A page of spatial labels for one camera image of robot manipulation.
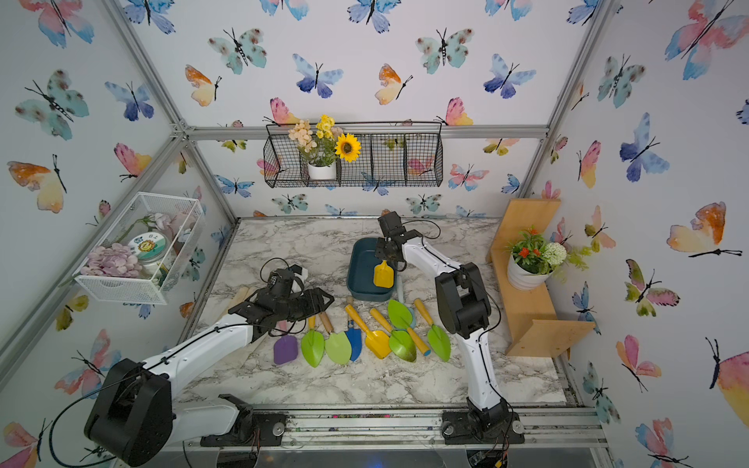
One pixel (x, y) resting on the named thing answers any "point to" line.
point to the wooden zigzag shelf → (529, 317)
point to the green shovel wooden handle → (337, 345)
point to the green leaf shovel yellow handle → (313, 344)
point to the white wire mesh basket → (179, 218)
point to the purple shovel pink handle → (286, 347)
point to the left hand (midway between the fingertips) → (332, 299)
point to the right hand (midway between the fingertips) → (383, 247)
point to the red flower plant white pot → (532, 260)
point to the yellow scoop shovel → (376, 342)
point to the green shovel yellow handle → (400, 341)
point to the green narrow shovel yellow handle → (437, 338)
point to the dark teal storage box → (360, 271)
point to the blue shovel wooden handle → (354, 335)
